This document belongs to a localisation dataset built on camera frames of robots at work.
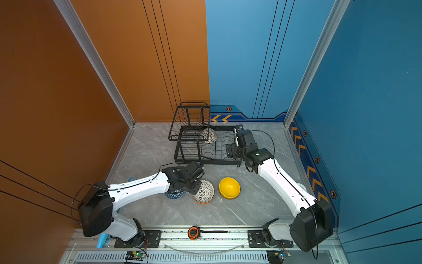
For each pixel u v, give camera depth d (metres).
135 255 0.71
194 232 0.73
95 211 0.43
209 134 1.09
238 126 0.70
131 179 0.92
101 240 0.72
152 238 0.74
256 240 0.72
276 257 0.70
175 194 0.85
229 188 0.84
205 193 0.85
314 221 0.39
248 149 0.59
